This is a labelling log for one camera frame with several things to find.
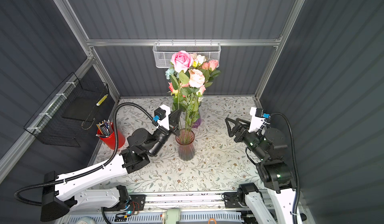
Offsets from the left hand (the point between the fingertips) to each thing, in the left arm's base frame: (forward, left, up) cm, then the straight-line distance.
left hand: (180, 109), depth 59 cm
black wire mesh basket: (+11, +55, -11) cm, 57 cm away
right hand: (-5, -21, -3) cm, 22 cm away
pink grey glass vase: (+2, -1, -44) cm, 44 cm away
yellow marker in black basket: (+21, +44, -14) cm, 51 cm away
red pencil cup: (+4, +42, -30) cm, 51 cm away
